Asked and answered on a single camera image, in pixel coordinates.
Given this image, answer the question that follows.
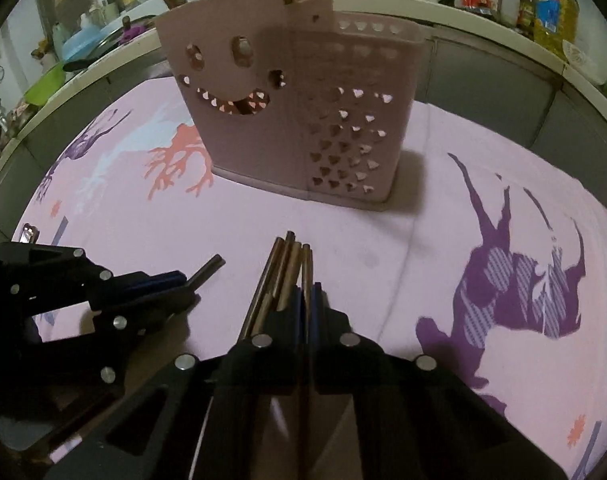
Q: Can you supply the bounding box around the pink plastic utensil holder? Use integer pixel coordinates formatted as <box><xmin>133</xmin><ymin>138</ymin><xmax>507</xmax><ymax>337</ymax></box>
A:
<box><xmin>154</xmin><ymin>0</ymin><xmax>427</xmax><ymax>212</ymax></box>

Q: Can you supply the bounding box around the light brown single chopstick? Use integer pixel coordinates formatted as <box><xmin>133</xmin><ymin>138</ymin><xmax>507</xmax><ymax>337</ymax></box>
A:
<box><xmin>239</xmin><ymin>238</ymin><xmax>285</xmax><ymax>339</ymax></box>
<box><xmin>276</xmin><ymin>242</ymin><xmax>303</xmax><ymax>312</ymax></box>
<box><xmin>263</xmin><ymin>230</ymin><xmax>296</xmax><ymax>311</ymax></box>
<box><xmin>301</xmin><ymin>244</ymin><xmax>314</xmax><ymax>346</ymax></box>

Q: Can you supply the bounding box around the blue plastic basin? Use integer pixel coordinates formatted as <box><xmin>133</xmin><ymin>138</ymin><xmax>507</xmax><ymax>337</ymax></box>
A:
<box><xmin>62</xmin><ymin>24</ymin><xmax>115</xmax><ymax>62</ymax></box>

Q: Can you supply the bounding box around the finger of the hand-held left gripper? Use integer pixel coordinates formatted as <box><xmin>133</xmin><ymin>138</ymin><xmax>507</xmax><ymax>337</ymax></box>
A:
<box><xmin>89</xmin><ymin>289</ymin><xmax>201</xmax><ymax>392</ymax></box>
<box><xmin>0</xmin><ymin>242</ymin><xmax>189</xmax><ymax>317</ymax></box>

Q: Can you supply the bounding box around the dark brown single chopstick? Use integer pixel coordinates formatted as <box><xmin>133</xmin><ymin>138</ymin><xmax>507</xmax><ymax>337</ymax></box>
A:
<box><xmin>186</xmin><ymin>254</ymin><xmax>225</xmax><ymax>292</ymax></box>

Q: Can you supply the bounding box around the green plastic bowl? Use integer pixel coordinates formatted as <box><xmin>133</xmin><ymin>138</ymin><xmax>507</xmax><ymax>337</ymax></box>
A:
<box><xmin>24</xmin><ymin>61</ymin><xmax>67</xmax><ymax>107</ymax></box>

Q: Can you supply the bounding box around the yellow cooking oil bottle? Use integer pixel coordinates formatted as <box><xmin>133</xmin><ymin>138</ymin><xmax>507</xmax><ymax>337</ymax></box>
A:
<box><xmin>517</xmin><ymin>0</ymin><xmax>580</xmax><ymax>57</ymax></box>

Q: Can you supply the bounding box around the pink printed tablecloth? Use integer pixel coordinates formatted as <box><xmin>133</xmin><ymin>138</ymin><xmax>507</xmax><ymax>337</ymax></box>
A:
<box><xmin>13</xmin><ymin>75</ymin><xmax>607</xmax><ymax>480</ymax></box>

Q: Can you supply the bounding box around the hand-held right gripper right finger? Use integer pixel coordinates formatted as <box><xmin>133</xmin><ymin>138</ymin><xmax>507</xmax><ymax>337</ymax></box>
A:
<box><xmin>308</xmin><ymin>282</ymin><xmax>569</xmax><ymax>480</ymax></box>

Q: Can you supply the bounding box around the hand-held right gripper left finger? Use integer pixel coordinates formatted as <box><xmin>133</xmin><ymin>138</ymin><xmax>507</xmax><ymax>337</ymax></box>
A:
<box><xmin>43</xmin><ymin>285</ymin><xmax>307</xmax><ymax>480</ymax></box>

